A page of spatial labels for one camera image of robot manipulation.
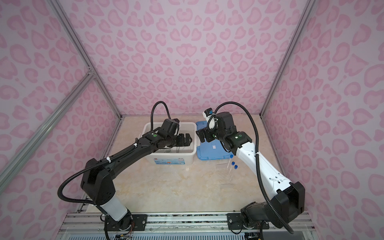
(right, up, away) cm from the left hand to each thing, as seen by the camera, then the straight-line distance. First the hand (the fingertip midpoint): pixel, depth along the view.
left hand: (187, 137), depth 84 cm
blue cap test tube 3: (+24, -10, -3) cm, 26 cm away
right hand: (+10, +6, -7) cm, 14 cm away
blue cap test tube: (+24, -13, -7) cm, 28 cm away
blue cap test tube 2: (+25, -14, -8) cm, 30 cm away
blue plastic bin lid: (+17, -10, +17) cm, 26 cm away
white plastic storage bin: (-7, -9, -4) cm, 12 cm away
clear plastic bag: (+23, -26, +2) cm, 35 cm away
